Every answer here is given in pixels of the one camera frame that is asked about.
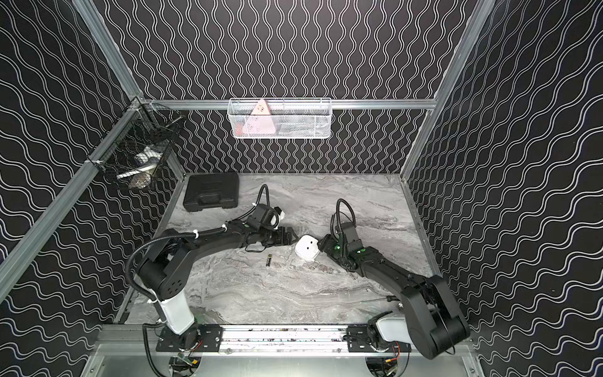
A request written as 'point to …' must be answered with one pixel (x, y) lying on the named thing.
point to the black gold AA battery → (270, 255)
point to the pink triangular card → (261, 121)
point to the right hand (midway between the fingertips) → (323, 245)
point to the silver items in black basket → (144, 162)
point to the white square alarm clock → (307, 247)
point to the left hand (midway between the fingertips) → (291, 236)
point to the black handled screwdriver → (389, 298)
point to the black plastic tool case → (211, 191)
